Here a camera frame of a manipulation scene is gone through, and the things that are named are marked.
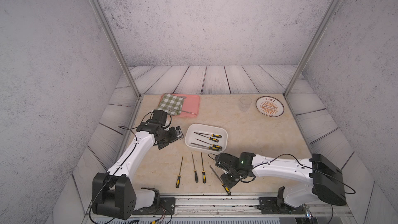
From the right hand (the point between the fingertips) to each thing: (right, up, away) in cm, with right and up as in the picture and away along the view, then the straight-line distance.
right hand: (227, 183), depth 76 cm
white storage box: (-11, +18, +21) cm, 29 cm away
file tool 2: (-11, +1, +6) cm, 13 cm away
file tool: (-25, 0, +6) cm, 25 cm away
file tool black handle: (-16, +1, +6) cm, 17 cm away
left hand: (-24, +20, +6) cm, 32 cm away
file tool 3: (-6, +19, +21) cm, 29 cm away
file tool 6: (-7, +17, +20) cm, 27 cm away
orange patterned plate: (+37, +37, +38) cm, 65 cm away
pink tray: (-21, +36, +35) cm, 54 cm away
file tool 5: (-3, +14, +15) cm, 21 cm away
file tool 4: (-8, +13, +15) cm, 21 cm away
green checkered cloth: (-35, +39, +38) cm, 65 cm away
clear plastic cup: (+18, +40, +34) cm, 56 cm away
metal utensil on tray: (-26, +34, +35) cm, 55 cm away
